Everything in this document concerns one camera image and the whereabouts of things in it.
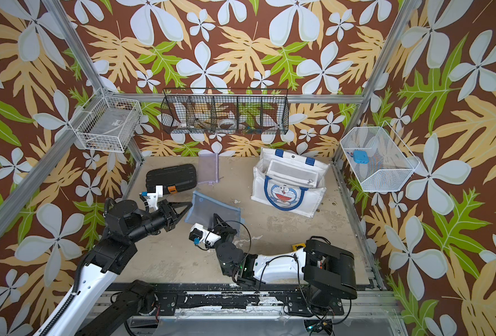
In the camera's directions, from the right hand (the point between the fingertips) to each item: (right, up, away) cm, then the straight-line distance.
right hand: (215, 214), depth 74 cm
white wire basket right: (+66, +18, +5) cm, 68 cm away
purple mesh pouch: (-10, +19, +41) cm, 47 cm away
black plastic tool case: (-28, +13, +33) cm, 45 cm away
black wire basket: (0, +45, +24) cm, 51 cm away
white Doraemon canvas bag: (+29, +12, +13) cm, 34 cm away
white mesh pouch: (+32, +16, +18) cm, 40 cm away
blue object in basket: (+59, +22, +12) cm, 64 cm away
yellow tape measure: (+32, -15, +13) cm, 37 cm away
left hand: (-6, +5, -8) cm, 11 cm away
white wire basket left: (-47, +36, +12) cm, 60 cm away
